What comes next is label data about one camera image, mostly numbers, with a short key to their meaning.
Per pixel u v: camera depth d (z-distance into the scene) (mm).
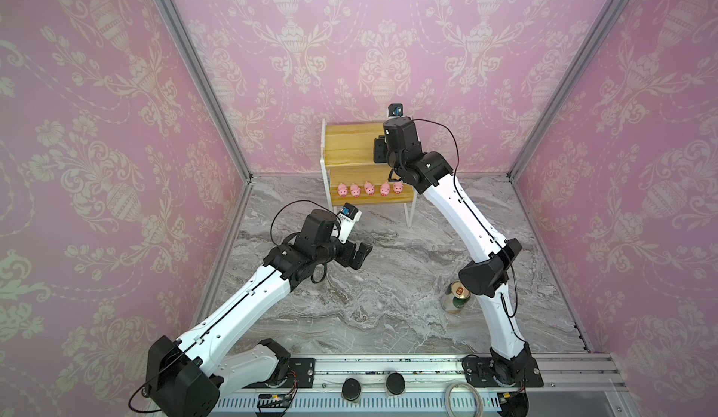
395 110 652
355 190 920
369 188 923
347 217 656
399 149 573
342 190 920
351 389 636
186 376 373
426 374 759
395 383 656
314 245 562
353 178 794
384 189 920
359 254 675
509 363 627
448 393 699
